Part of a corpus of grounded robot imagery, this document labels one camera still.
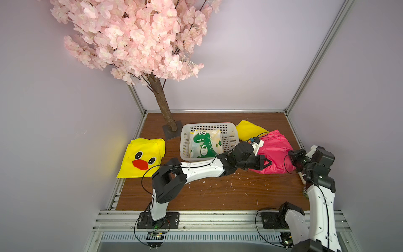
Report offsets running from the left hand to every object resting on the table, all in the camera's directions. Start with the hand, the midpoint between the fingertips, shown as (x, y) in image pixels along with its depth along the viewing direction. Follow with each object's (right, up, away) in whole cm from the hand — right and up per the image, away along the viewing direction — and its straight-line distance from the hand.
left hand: (276, 166), depth 68 cm
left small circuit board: (-55, -34, +4) cm, 65 cm away
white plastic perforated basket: (-44, +16, +31) cm, 56 cm away
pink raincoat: (+5, +6, +12) cm, 14 cm away
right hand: (+11, +8, +8) cm, 16 cm away
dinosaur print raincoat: (-32, +7, +27) cm, 42 cm away
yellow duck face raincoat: (-70, -2, +27) cm, 75 cm away
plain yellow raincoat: (-3, +14, +39) cm, 42 cm away
